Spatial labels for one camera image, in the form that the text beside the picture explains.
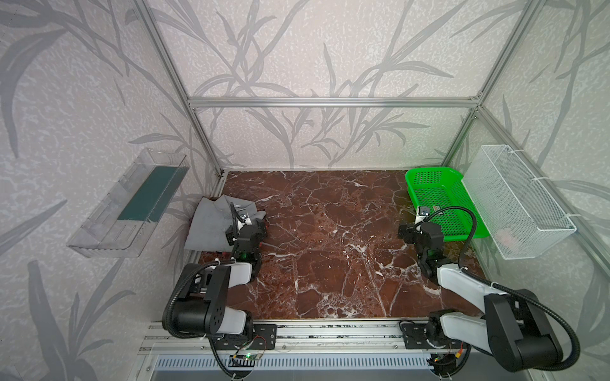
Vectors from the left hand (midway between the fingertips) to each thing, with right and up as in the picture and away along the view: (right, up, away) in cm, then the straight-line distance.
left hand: (248, 214), depth 91 cm
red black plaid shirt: (-13, -15, 0) cm, 20 cm away
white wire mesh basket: (+82, +2, -28) cm, 87 cm away
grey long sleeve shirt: (-14, -5, -3) cm, 15 cm away
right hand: (+65, 0, -1) cm, 65 cm away
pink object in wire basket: (+86, -5, -17) cm, 88 cm away
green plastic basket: (+85, +10, +23) cm, 89 cm away
